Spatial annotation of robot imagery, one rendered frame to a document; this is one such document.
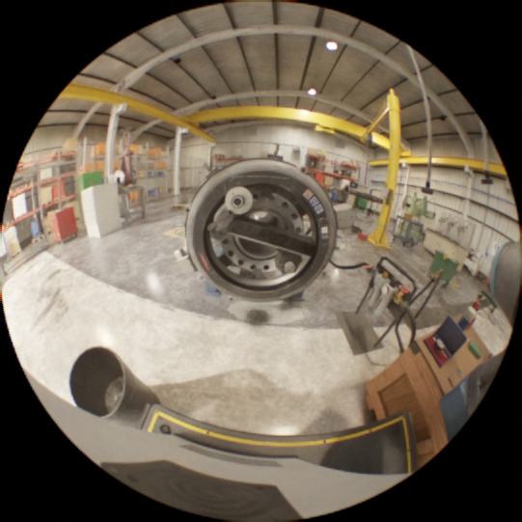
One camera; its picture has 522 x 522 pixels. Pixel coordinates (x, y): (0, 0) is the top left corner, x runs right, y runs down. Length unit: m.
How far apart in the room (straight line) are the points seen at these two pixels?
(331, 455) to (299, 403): 0.42
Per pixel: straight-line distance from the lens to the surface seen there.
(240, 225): 0.66
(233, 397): 0.89
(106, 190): 4.27
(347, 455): 0.64
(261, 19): 8.73
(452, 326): 0.92
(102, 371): 0.92
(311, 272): 0.82
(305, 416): 0.91
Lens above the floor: 0.87
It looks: 28 degrees down
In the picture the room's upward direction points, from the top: 5 degrees clockwise
